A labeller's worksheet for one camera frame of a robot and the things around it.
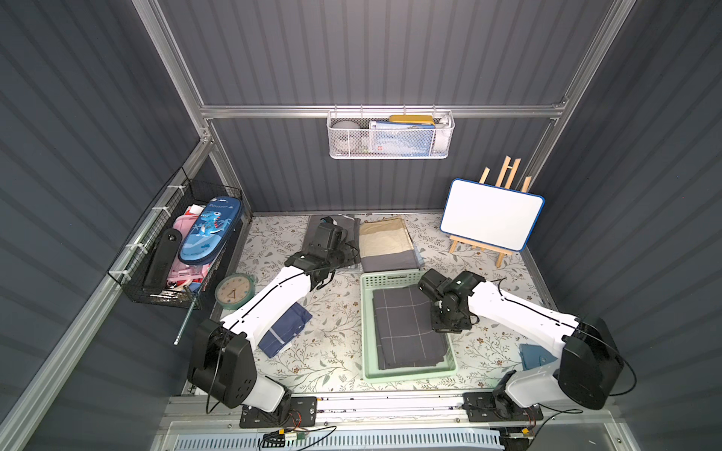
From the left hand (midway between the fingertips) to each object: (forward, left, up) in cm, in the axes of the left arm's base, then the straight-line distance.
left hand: (351, 251), depth 84 cm
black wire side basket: (+5, +48, +13) cm, 50 cm away
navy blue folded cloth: (-14, +19, -19) cm, 30 cm away
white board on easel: (+14, -46, +1) cm, 48 cm away
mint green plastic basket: (-29, -6, -20) cm, 36 cm away
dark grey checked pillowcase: (-20, -16, -16) cm, 30 cm away
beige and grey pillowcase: (+17, -12, -18) cm, 28 cm away
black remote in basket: (-14, +42, +15) cm, 47 cm away
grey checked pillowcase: (-18, -16, -16) cm, 29 cm away
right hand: (-19, -27, -12) cm, 36 cm away
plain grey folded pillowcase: (+25, +1, -17) cm, 30 cm away
